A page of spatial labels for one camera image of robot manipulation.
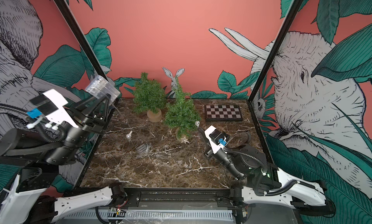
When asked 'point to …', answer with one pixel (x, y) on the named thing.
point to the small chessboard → (223, 113)
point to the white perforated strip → (150, 215)
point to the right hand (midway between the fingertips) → (198, 127)
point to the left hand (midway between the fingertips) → (106, 93)
